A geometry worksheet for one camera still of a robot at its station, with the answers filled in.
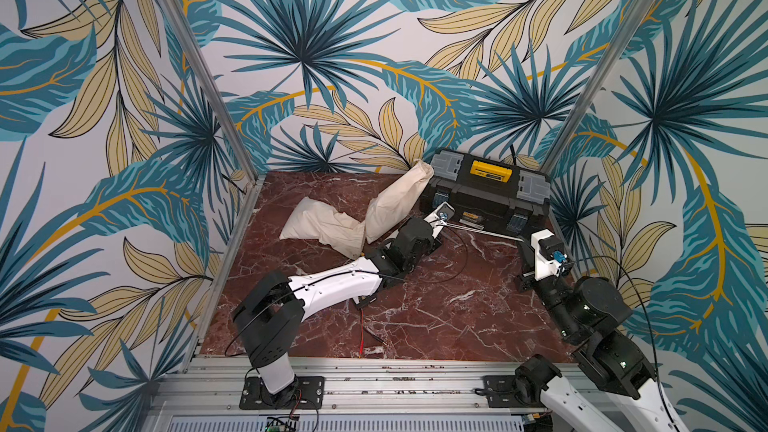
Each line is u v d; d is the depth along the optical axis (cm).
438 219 66
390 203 94
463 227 69
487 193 94
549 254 49
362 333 82
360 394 75
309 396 73
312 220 97
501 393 72
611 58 84
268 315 43
